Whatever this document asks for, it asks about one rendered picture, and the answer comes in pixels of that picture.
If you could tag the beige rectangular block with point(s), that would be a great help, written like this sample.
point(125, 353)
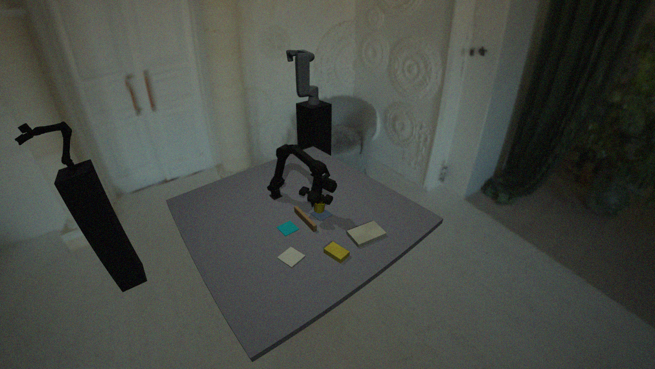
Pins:
point(365, 234)

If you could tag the yellow rectangular block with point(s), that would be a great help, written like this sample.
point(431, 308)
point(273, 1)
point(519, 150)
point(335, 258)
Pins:
point(336, 252)

